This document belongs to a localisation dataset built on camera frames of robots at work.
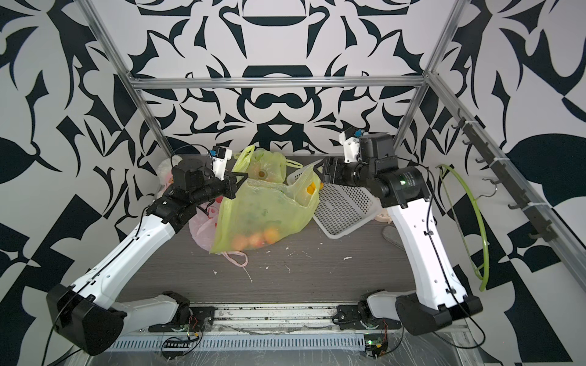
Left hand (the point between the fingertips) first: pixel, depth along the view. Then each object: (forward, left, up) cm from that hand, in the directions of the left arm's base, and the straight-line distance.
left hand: (244, 170), depth 73 cm
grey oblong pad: (-10, -53, -28) cm, 61 cm away
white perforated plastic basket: (+2, -37, -31) cm, 48 cm away
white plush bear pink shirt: (+19, +41, -24) cm, 51 cm away
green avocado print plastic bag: (+14, -4, -13) cm, 19 cm away
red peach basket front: (-12, -2, -26) cm, 29 cm away
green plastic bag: (-7, -5, -14) cm, 17 cm away
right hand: (-5, -24, +7) cm, 26 cm away
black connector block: (-42, +23, -35) cm, 59 cm away
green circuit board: (-44, -39, -32) cm, 67 cm away
